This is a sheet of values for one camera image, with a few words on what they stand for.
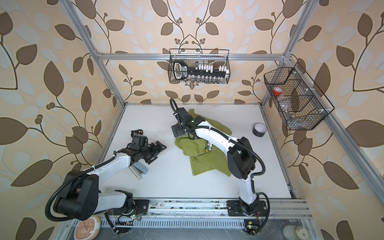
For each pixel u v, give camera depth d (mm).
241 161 486
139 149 705
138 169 845
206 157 887
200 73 844
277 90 805
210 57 911
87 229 670
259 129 1050
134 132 1003
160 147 820
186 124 650
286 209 758
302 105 727
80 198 419
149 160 811
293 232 618
